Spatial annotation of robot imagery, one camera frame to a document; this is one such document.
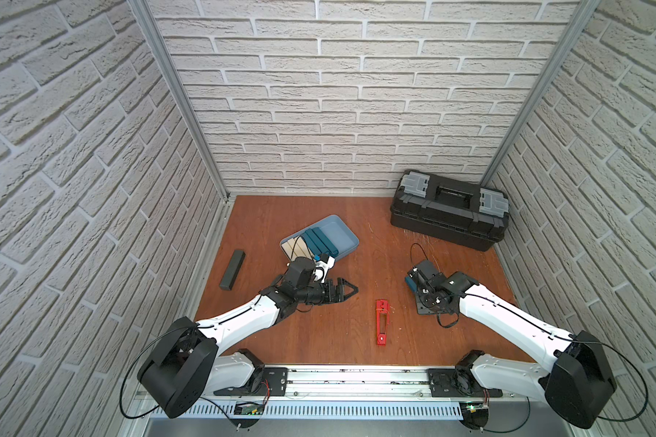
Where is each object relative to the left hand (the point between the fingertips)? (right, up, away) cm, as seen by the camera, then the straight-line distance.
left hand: (352, 290), depth 78 cm
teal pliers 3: (-12, +13, +22) cm, 28 cm away
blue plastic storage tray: (-5, +16, +29) cm, 33 cm away
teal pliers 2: (-14, +10, +20) cm, 27 cm away
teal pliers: (+15, +4, -10) cm, 19 cm away
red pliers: (+10, -8, +9) cm, 16 cm away
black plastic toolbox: (+36, +24, +14) cm, 45 cm away
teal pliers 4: (-12, +12, +22) cm, 28 cm away
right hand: (+25, -5, +4) cm, 26 cm away
